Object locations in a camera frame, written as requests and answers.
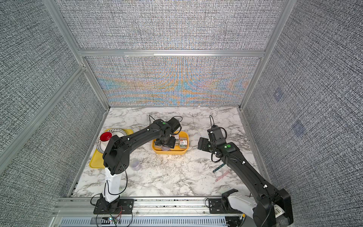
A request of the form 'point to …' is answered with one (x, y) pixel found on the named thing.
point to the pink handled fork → (221, 176)
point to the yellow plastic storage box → (161, 150)
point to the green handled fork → (219, 167)
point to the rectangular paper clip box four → (183, 142)
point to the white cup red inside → (105, 138)
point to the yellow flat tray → (97, 161)
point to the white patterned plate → (100, 146)
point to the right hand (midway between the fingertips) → (204, 140)
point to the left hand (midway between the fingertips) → (170, 144)
